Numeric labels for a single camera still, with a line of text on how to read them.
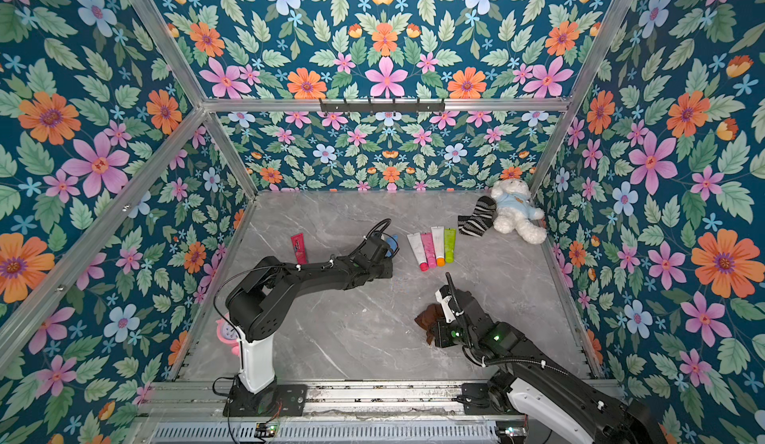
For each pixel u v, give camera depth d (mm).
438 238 1045
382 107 929
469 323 614
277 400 680
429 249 1014
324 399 750
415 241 1047
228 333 825
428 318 786
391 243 837
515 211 1039
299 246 1025
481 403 722
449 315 715
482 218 1088
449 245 1014
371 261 759
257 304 505
